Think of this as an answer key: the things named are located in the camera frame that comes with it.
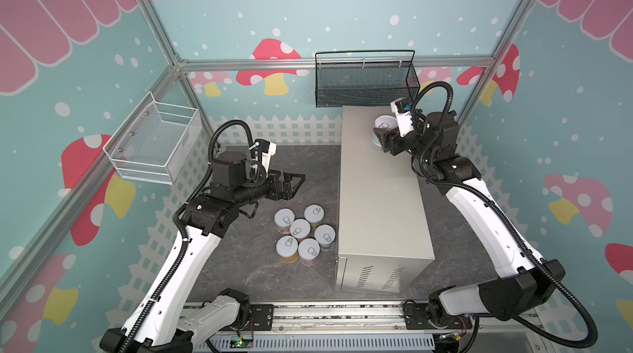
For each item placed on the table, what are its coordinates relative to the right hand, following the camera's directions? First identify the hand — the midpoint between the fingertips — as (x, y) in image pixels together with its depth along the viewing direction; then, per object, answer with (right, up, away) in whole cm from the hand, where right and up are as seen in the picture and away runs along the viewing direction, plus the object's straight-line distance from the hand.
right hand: (387, 122), depth 70 cm
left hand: (-27, -17, -3) cm, 32 cm away
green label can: (-22, -30, +21) cm, 43 cm away
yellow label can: (-31, -40, +13) cm, 52 cm away
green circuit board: (-43, -65, +2) cm, 78 cm away
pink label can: (-33, -31, +19) cm, 49 cm away
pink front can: (-23, -41, +11) cm, 49 cm away
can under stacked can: (-27, -35, +17) cm, 47 cm away
